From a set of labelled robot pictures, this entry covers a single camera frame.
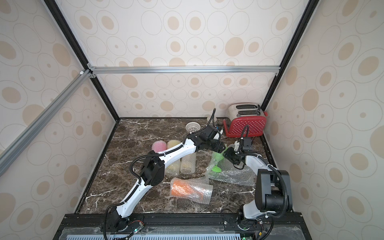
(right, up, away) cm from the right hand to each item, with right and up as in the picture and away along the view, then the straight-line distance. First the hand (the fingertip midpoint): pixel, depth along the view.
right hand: (230, 154), depth 92 cm
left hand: (-3, +6, -4) cm, 7 cm away
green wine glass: (-9, -1, -4) cm, 10 cm away
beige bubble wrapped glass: (-26, -5, -7) cm, 27 cm away
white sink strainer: (-25, +18, +20) cm, 36 cm away
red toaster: (+8, +26, +7) cm, 28 cm away
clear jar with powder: (-11, +27, +29) cm, 41 cm away
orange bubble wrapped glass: (-23, -16, -15) cm, 32 cm away
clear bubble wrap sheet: (-2, -10, -3) cm, 11 cm away
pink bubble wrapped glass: (-45, +5, +2) cm, 46 cm away
